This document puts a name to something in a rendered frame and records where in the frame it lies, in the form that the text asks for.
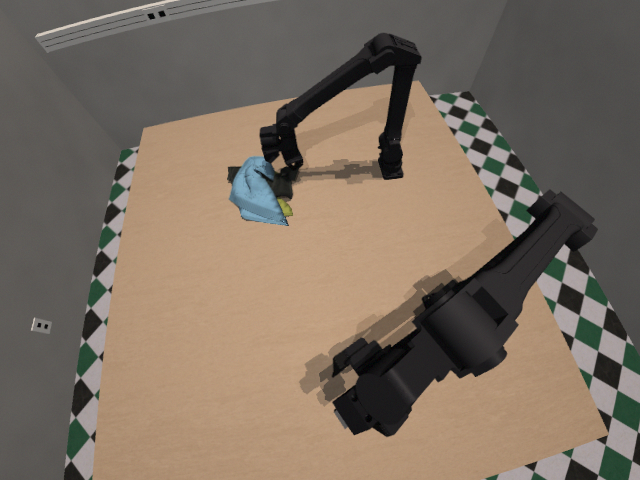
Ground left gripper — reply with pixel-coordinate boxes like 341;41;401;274
332;338;412;437

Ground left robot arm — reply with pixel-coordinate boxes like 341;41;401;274
332;189;598;435

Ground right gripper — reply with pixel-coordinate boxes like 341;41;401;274
285;141;303;171

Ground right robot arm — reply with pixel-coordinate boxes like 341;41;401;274
259;33;422;180

